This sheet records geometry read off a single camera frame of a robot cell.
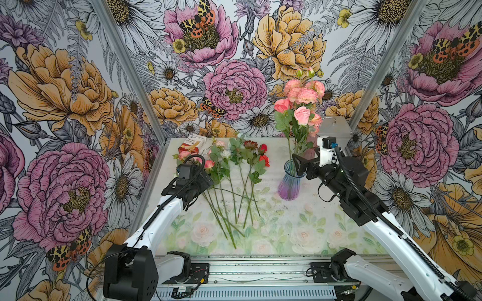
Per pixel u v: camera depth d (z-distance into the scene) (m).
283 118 0.77
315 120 0.70
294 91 0.73
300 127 0.65
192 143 1.15
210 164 1.03
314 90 0.69
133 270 0.41
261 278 0.74
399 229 0.44
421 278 0.39
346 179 0.42
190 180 0.65
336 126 1.08
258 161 1.05
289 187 0.97
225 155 1.08
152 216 0.48
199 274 0.73
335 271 0.66
